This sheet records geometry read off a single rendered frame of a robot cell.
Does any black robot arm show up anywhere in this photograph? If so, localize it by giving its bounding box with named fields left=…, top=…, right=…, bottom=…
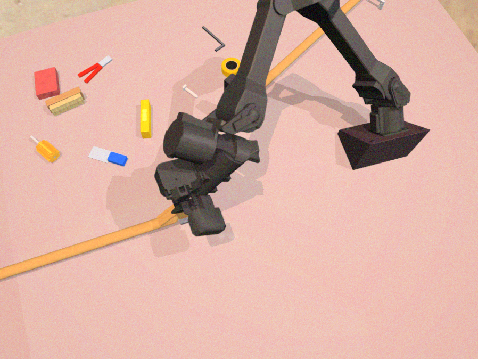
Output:
left=154, top=0, right=411, bottom=204

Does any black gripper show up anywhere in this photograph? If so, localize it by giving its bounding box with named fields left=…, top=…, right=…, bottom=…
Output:
left=171, top=163, right=231, bottom=236

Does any tan scrub brush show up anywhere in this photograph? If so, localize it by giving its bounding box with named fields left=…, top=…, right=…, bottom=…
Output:
left=45, top=86, right=85, bottom=116

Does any yellow rectangular block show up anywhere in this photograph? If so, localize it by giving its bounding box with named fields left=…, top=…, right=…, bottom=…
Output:
left=140, top=99, right=151, bottom=138

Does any yellow screwdriver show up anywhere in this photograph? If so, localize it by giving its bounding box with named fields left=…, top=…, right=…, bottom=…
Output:
left=30, top=135, right=60, bottom=162

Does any yellow ring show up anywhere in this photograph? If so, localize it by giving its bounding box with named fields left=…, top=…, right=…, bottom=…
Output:
left=221, top=58, right=240, bottom=77

